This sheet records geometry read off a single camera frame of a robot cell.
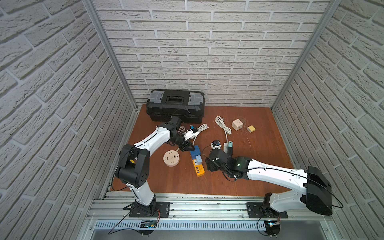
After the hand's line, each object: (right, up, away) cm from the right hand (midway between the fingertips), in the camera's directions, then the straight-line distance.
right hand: (211, 159), depth 80 cm
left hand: (-10, +6, +5) cm, 13 cm away
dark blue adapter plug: (-10, +3, +5) cm, 11 cm away
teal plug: (+13, +7, +11) cm, 19 cm away
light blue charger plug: (-7, -1, +5) cm, 8 cm away
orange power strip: (-7, -6, +5) cm, 11 cm away
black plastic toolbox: (-13, +32, +18) cm, 39 cm away
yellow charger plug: (+31, +16, +24) cm, 43 cm away
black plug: (+12, +3, +7) cm, 15 cm away
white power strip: (+11, +4, +14) cm, 18 cm away
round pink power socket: (-24, -2, +10) cm, 26 cm away
